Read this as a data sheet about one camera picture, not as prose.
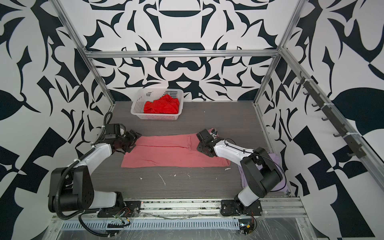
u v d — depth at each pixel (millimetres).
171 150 920
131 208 741
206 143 691
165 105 1092
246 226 710
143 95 1147
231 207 740
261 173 454
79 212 464
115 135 699
